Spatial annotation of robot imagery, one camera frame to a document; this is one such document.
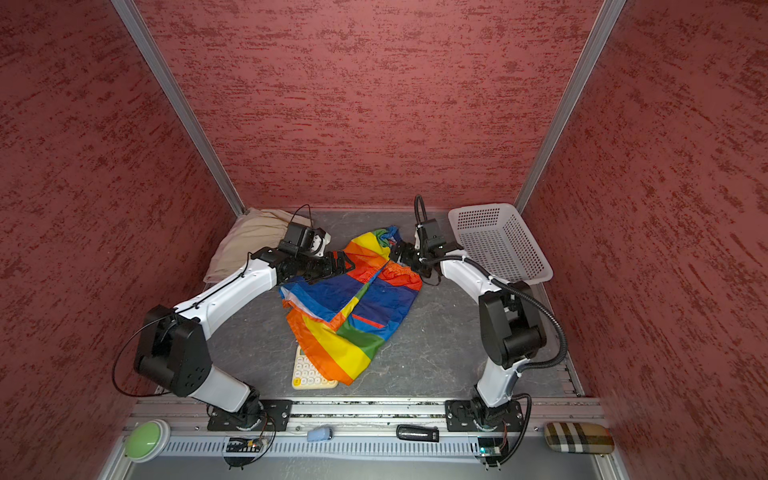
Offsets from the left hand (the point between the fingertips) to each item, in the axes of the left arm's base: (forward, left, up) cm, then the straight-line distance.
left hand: (342, 275), depth 85 cm
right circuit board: (-40, -39, -14) cm, 58 cm away
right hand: (+5, -16, -3) cm, 17 cm away
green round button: (-40, +43, -12) cm, 60 cm away
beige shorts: (+21, +38, -7) cm, 44 cm away
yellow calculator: (-25, +8, -13) cm, 29 cm away
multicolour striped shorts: (-10, 0, -10) cm, 14 cm away
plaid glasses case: (-38, -59, -10) cm, 71 cm away
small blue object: (-38, +3, -13) cm, 40 cm away
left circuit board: (-40, +22, -16) cm, 48 cm away
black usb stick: (-38, -21, -11) cm, 45 cm away
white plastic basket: (+26, -55, -14) cm, 63 cm away
